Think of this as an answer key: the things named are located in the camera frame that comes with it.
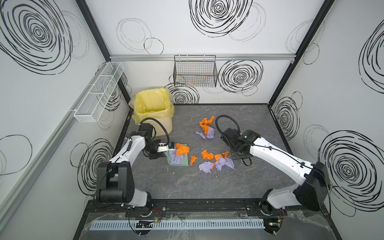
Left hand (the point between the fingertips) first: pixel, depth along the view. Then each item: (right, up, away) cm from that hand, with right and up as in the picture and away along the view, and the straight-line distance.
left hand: (163, 149), depth 88 cm
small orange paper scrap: (+18, -6, +1) cm, 19 cm away
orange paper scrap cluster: (+26, +15, +18) cm, 35 cm away
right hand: (+41, -2, -9) cm, 42 cm away
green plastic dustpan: (+12, -7, -2) cm, 14 cm away
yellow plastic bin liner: (-6, +28, +10) cm, 31 cm away
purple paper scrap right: (+30, +8, +11) cm, 33 cm away
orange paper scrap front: (+26, -5, +4) cm, 27 cm away
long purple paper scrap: (+8, -5, -3) cm, 9 cm away
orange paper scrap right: (+11, 0, +1) cm, 11 cm away
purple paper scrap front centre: (+35, -7, -1) cm, 36 cm away
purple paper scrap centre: (+26, -10, -1) cm, 27 cm away
